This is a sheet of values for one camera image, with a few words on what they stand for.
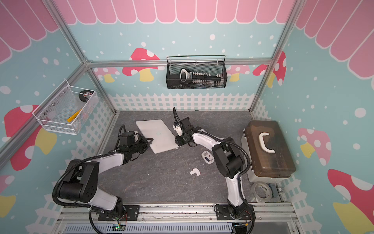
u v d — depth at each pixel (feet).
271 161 2.73
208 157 3.01
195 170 2.90
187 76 2.92
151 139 3.00
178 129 2.87
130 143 2.52
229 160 1.71
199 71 3.01
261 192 2.66
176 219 2.43
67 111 2.44
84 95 2.65
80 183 1.49
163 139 3.21
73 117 2.32
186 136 2.29
